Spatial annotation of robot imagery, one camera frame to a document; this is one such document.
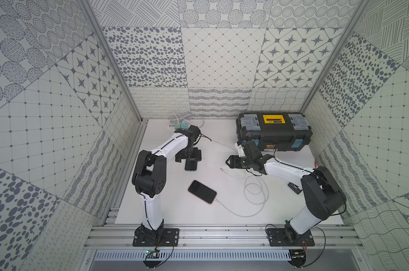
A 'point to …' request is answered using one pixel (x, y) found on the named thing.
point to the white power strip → (171, 125)
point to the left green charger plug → (177, 125)
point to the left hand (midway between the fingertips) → (187, 158)
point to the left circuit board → (152, 253)
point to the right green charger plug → (185, 125)
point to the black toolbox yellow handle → (274, 131)
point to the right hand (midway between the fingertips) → (231, 163)
